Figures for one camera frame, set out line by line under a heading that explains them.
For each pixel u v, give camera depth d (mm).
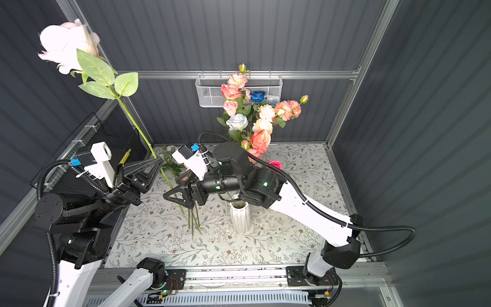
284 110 689
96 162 358
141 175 433
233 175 409
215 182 444
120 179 387
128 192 381
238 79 724
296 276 726
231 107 704
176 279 726
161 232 864
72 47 273
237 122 708
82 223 372
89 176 369
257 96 776
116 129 937
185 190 418
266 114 703
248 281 739
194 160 434
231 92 708
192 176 444
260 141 618
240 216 712
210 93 844
